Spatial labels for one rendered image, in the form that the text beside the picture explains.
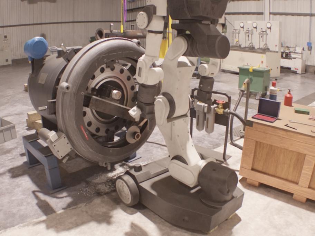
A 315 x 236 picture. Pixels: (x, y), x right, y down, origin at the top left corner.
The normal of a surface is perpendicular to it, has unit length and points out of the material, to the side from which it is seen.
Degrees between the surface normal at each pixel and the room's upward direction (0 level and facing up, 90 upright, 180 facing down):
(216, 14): 105
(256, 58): 90
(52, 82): 65
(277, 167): 90
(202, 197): 0
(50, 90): 74
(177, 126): 60
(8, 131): 90
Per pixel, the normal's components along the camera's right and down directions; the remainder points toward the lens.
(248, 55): -0.86, 0.15
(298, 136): -0.69, 0.22
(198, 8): -0.70, 0.58
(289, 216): 0.00, -0.95
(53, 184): 0.73, 0.21
